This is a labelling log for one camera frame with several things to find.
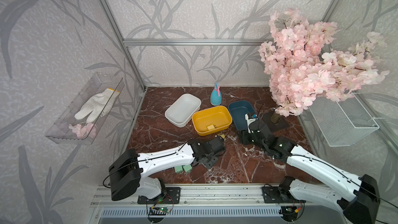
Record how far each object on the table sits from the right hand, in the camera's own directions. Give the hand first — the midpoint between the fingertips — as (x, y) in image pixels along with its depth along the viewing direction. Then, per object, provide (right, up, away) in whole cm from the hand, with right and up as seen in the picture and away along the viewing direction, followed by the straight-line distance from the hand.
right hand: (240, 130), depth 79 cm
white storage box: (-35, +8, +27) cm, 45 cm away
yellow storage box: (-15, +2, +24) cm, 28 cm away
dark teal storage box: (+4, +9, +29) cm, 31 cm away
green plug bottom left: (-33, -21, +2) cm, 39 cm away
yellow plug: (-8, -6, +14) cm, 18 cm away
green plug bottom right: (-28, -20, +2) cm, 34 cm away
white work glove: (-65, +13, -12) cm, 67 cm away
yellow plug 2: (-15, -2, +17) cm, 23 cm away
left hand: (-15, -15, 0) cm, 21 cm away
